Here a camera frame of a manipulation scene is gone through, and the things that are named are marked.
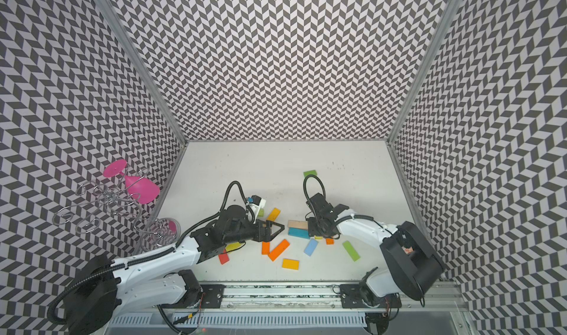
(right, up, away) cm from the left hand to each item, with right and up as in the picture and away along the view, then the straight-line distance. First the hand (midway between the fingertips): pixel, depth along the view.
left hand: (278, 230), depth 76 cm
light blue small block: (+12, -9, +8) cm, 17 cm away
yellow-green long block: (-13, -1, -10) cm, 16 cm away
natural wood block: (+7, -1, +12) cm, 14 cm away
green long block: (+28, -11, +8) cm, 31 cm away
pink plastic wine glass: (-47, +14, -1) cm, 49 cm away
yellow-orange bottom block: (+4, -14, +4) cm, 15 cm away
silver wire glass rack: (-60, +10, -2) cm, 61 cm away
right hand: (+15, -5, +10) cm, 19 cm away
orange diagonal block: (-1, -10, +6) cm, 12 cm away
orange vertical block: (-5, -9, +7) cm, 12 cm away
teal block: (+7, -4, +11) cm, 14 cm away
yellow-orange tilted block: (-3, +2, +15) cm, 16 cm away
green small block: (+15, +19, +28) cm, 37 cm away
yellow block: (+15, -6, +10) cm, 19 cm away
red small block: (-21, -12, +6) cm, 25 cm away
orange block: (+19, -7, +8) cm, 22 cm away
